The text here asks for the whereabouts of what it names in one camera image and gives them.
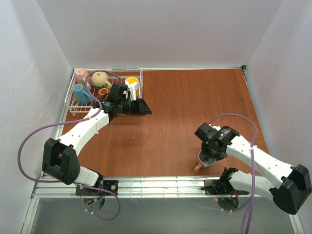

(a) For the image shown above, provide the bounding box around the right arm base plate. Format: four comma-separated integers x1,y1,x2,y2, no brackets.
201,179,249,195

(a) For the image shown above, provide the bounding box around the dark brown glazed mug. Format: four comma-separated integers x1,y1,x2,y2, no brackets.
97,88,110,99

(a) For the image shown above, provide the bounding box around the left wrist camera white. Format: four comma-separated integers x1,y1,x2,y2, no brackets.
126,85,137,101

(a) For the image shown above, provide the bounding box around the white mug blue handle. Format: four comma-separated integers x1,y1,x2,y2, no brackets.
73,84,95,105

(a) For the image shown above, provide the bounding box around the yellow enamel mug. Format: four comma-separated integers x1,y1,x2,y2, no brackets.
125,77,141,97

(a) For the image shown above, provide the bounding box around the white mug pink handle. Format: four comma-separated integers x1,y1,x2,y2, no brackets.
194,151,216,172

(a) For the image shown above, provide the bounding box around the white wire dish rack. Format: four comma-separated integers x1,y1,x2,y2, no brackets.
64,68,144,116

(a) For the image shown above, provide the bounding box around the pink faceted mug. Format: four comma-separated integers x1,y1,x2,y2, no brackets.
74,68,92,90

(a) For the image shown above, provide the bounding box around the aluminium frame rail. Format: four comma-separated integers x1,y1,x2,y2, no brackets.
31,175,293,198

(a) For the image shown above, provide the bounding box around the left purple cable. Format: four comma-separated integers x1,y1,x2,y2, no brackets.
18,71,126,221

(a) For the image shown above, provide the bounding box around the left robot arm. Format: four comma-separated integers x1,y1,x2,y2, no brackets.
42,82,152,187

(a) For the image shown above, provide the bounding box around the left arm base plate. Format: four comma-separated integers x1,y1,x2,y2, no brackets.
75,180,118,196

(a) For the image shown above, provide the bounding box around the beige speckled round mug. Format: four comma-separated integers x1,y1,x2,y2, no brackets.
91,71,112,89

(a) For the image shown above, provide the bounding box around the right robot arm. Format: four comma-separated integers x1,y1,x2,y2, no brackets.
194,123,312,215

